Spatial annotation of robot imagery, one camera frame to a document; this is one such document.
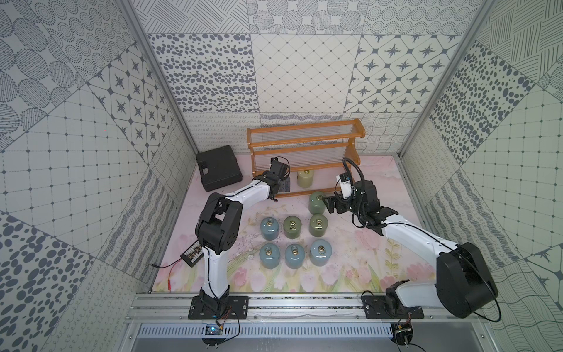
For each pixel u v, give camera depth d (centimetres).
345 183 77
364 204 67
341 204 78
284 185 91
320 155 120
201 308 72
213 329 72
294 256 78
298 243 90
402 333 73
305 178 101
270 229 85
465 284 42
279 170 78
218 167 111
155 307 75
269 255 78
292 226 85
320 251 78
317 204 92
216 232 53
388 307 67
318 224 86
